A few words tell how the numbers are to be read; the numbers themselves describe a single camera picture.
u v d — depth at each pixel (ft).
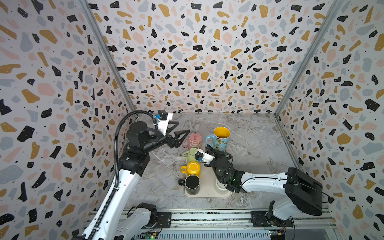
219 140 2.36
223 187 2.06
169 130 2.16
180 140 1.98
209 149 2.66
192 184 2.51
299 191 1.41
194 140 3.00
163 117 1.72
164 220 2.41
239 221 2.45
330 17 2.45
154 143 1.78
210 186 2.72
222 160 1.98
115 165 1.40
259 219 2.40
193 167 2.67
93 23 2.43
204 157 2.18
